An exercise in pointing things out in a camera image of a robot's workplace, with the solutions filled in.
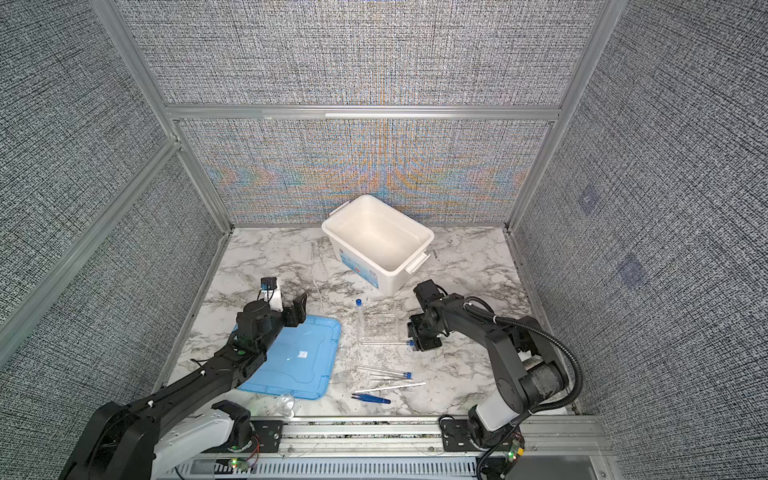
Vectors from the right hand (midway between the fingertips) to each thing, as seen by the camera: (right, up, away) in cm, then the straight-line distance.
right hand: (406, 335), depth 90 cm
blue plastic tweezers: (-10, -14, -10) cm, 20 cm away
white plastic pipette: (-5, -12, -8) cm, 15 cm away
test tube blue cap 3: (0, -10, -6) cm, 11 cm away
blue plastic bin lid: (-30, -6, -4) cm, 31 cm away
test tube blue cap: (-14, +4, 0) cm, 14 cm away
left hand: (-32, +13, -4) cm, 35 cm away
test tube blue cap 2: (+1, -2, -1) cm, 3 cm away
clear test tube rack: (-9, +3, +3) cm, 9 cm away
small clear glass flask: (-33, -15, -12) cm, 38 cm away
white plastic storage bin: (-9, +29, +23) cm, 38 cm away
